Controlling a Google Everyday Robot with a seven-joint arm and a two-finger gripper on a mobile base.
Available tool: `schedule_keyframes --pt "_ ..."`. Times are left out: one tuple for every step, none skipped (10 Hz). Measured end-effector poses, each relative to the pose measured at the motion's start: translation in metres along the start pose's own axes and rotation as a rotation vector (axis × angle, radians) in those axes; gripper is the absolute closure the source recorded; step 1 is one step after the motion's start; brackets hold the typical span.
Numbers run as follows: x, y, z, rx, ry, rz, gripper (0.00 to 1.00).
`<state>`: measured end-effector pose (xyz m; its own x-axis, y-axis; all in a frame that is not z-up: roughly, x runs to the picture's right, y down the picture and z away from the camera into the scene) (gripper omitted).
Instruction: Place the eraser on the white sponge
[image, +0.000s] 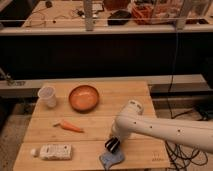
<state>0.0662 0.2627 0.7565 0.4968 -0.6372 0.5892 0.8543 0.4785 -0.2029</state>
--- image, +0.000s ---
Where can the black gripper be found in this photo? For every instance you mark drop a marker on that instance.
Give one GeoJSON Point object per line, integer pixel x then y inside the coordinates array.
{"type": "Point", "coordinates": [112, 144]}

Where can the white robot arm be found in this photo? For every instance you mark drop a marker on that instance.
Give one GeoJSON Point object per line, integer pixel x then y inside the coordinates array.
{"type": "Point", "coordinates": [130, 119]}

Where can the orange toy carrot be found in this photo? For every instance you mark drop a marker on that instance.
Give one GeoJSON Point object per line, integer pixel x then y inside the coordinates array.
{"type": "Point", "coordinates": [68, 126]}

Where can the orange wooden bowl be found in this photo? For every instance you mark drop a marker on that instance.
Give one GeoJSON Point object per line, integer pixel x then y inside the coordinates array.
{"type": "Point", "coordinates": [83, 98]}

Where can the clear plastic cup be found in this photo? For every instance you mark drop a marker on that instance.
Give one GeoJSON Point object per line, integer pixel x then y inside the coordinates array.
{"type": "Point", "coordinates": [47, 95]}

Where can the black bag on bench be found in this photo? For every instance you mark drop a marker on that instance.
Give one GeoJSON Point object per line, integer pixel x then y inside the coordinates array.
{"type": "Point", "coordinates": [119, 17]}

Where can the orange crate on bench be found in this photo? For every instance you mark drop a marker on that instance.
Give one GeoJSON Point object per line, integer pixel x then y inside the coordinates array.
{"type": "Point", "coordinates": [148, 14]}

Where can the metal frame post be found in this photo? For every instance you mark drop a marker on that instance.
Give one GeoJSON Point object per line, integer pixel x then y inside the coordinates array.
{"type": "Point", "coordinates": [87, 4]}

